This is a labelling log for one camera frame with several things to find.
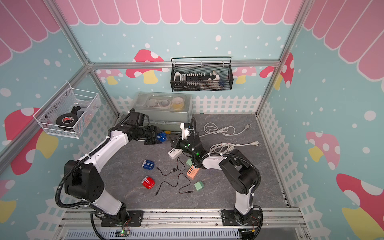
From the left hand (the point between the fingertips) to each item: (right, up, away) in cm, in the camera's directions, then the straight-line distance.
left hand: (164, 135), depth 84 cm
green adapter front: (+20, -28, -1) cm, 34 cm away
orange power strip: (+16, -22, +3) cm, 27 cm away
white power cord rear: (+30, +4, +27) cm, 40 cm away
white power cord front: (+36, -9, +15) cm, 40 cm away
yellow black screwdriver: (-2, +1, +21) cm, 21 cm away
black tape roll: (-43, +8, -14) cm, 46 cm away
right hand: (+2, -1, -3) cm, 4 cm away
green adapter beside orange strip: (+14, -17, +7) cm, 23 cm away
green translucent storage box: (-3, +16, +17) cm, 24 cm away
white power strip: (+4, -12, +10) cm, 16 cm away
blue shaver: (-1, -1, -2) cm, 2 cm away
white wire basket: (-42, +17, -5) cm, 46 cm away
